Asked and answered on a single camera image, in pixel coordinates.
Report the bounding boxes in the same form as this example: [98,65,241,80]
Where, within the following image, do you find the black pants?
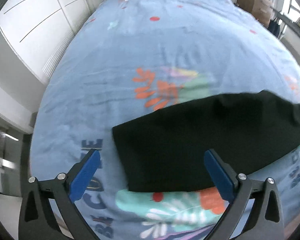
[112,90,300,192]

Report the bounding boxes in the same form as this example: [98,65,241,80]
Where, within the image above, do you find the dark blue bag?
[267,17,285,39]

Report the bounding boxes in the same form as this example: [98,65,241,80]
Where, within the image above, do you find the white wardrobe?
[0,0,102,84]

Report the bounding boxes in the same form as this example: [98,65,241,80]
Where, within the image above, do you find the blue patterned bed sheet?
[30,0,300,239]

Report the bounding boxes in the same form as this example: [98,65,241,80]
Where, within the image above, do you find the wooden dresser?
[237,0,273,28]

